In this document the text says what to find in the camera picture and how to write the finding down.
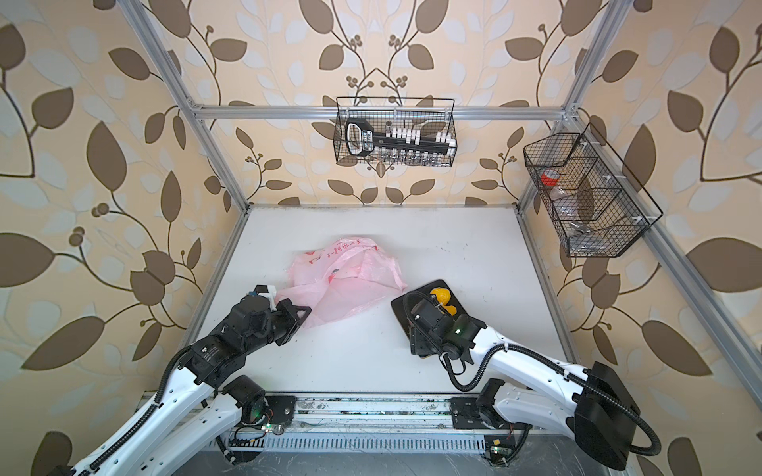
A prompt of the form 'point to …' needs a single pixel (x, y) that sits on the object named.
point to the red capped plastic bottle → (550, 178)
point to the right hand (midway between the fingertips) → (422, 343)
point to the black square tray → (398, 303)
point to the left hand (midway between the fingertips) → (316, 307)
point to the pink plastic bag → (340, 279)
